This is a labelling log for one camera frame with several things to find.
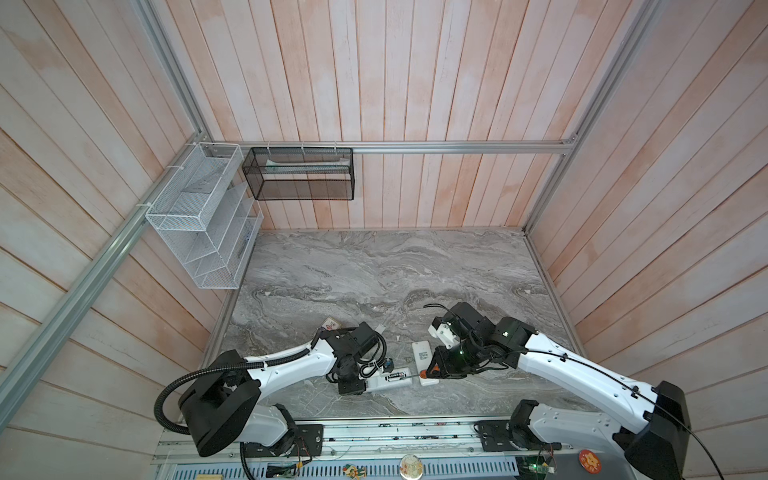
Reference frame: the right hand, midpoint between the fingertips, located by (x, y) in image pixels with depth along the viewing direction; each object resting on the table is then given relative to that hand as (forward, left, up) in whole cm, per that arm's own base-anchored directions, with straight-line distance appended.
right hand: (429, 374), depth 72 cm
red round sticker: (-16, -39, -12) cm, 43 cm away
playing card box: (+18, +28, -10) cm, 35 cm away
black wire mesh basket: (+65, +42, +14) cm, 78 cm away
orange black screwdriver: (0, +1, 0) cm, 1 cm away
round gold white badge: (-18, +4, -11) cm, 22 cm away
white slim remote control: (+1, +10, -11) cm, 15 cm away
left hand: (0, +20, -11) cm, 23 cm away
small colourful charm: (-20, +18, -11) cm, 29 cm away
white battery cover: (+18, +13, -11) cm, 24 cm away
